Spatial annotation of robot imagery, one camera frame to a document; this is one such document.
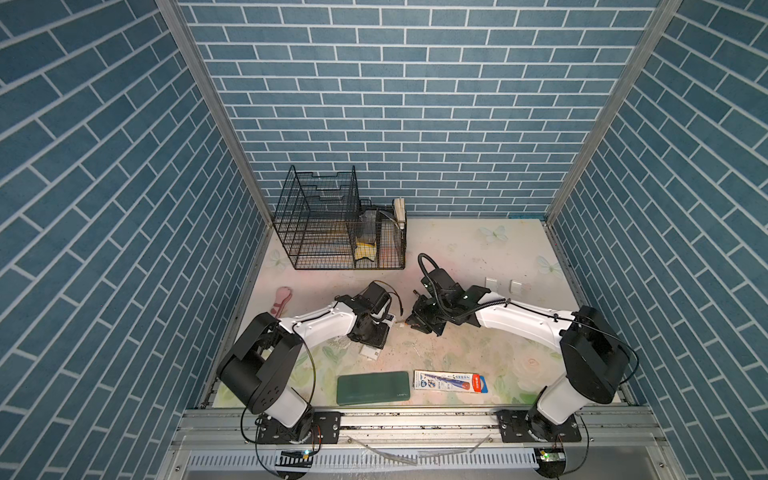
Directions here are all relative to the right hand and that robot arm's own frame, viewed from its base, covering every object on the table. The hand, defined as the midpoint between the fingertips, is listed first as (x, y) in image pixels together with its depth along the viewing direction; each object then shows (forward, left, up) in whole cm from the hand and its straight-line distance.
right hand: (400, 319), depth 83 cm
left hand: (-2, +6, -9) cm, 11 cm away
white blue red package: (-13, -15, -9) cm, 22 cm away
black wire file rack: (+45, +37, -7) cm, 59 cm away
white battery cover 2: (+19, -38, -10) cm, 43 cm away
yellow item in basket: (+22, +14, +2) cm, 26 cm away
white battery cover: (+21, -30, -11) cm, 38 cm away
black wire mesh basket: (+34, +10, -9) cm, 37 cm away
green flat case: (-16, +6, -10) cm, 20 cm away
